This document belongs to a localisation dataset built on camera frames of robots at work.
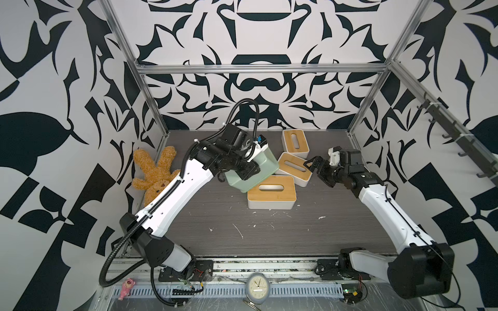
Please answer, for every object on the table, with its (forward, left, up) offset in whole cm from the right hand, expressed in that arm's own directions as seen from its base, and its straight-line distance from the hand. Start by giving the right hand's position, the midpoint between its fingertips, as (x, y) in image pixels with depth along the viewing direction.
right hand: (310, 165), depth 81 cm
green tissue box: (-7, +19, +12) cm, 24 cm away
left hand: (-4, +24, +9) cm, 26 cm away
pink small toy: (-41, +68, -15) cm, 81 cm away
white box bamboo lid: (+12, +5, -16) cm, 20 cm away
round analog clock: (-41, +23, -14) cm, 49 cm away
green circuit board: (-42, -12, -21) cm, 48 cm away
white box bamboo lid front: (-6, +13, -12) cm, 19 cm away
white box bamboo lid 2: (+29, -1, -18) cm, 34 cm away
